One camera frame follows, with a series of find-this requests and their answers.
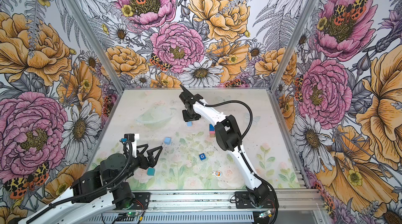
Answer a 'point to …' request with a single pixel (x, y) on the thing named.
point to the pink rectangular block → (212, 132)
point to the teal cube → (151, 171)
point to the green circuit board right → (267, 213)
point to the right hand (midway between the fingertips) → (190, 122)
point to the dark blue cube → (211, 128)
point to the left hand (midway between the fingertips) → (154, 151)
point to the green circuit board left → (132, 213)
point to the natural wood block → (212, 135)
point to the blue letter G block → (202, 156)
